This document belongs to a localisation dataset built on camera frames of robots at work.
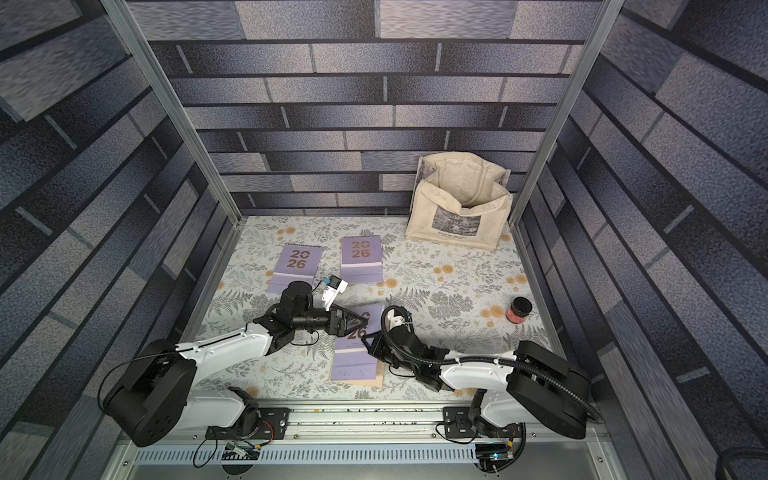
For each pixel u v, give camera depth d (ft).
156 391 1.39
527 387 1.40
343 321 2.33
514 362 1.53
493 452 2.30
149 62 2.53
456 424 2.39
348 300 3.19
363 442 2.34
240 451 2.33
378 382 2.59
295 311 2.23
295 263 3.43
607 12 2.28
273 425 2.41
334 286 2.49
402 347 2.00
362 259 3.50
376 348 2.33
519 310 2.84
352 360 2.72
